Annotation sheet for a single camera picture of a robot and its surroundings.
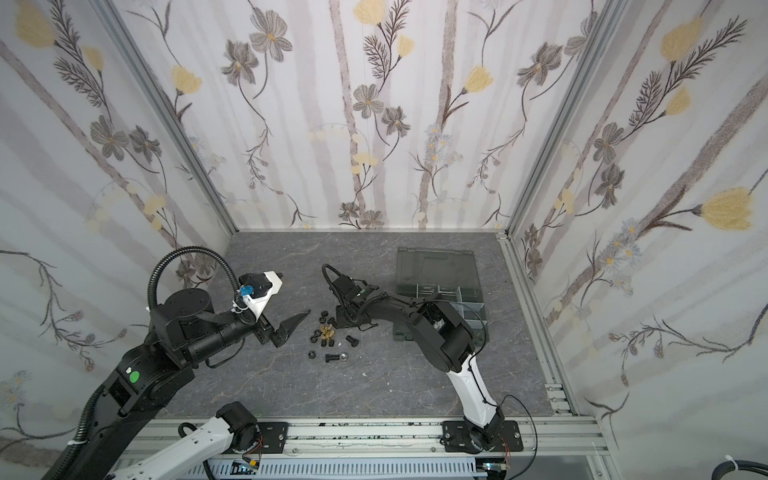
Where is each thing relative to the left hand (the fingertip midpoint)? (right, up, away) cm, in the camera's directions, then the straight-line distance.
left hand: (295, 293), depth 59 cm
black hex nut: (-4, -22, +30) cm, 37 cm away
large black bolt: (+1, -23, +29) cm, 37 cm away
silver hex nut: (+5, -22, +29) cm, 37 cm away
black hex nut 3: (-5, -18, +33) cm, 38 cm away
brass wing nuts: (-1, -16, +34) cm, 38 cm away
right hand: (+5, -11, +35) cm, 37 cm away
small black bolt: (+8, -19, +32) cm, 38 cm away
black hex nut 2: (-3, -11, +39) cm, 41 cm away
